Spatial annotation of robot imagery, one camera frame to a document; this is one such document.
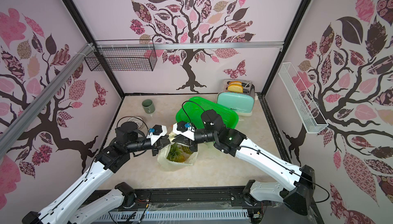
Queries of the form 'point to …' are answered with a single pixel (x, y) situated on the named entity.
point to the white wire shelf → (306, 100)
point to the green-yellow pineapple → (178, 153)
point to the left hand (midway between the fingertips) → (172, 141)
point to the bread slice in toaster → (235, 87)
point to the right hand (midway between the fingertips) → (174, 140)
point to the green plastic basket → (192, 109)
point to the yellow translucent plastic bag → (172, 165)
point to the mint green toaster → (238, 95)
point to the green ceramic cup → (148, 106)
